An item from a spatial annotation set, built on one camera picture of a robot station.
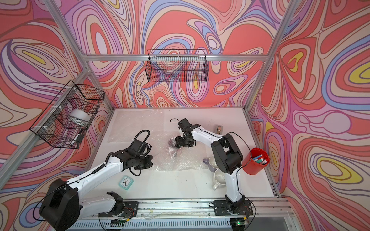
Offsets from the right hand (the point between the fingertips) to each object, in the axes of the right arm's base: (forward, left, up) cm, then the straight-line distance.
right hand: (182, 148), depth 94 cm
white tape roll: (+3, +52, +31) cm, 60 cm away
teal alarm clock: (-21, +32, +1) cm, 38 cm away
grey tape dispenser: (+13, -26, +2) cm, 29 cm away
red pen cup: (-14, -42, +7) cm, 45 cm away
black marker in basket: (-5, +52, +24) cm, 57 cm away
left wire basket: (0, +60, +29) cm, 67 cm away
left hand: (-13, +16, +3) cm, 21 cm away
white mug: (-20, -22, -2) cm, 30 cm away
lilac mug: (-11, -18, +1) cm, 21 cm away
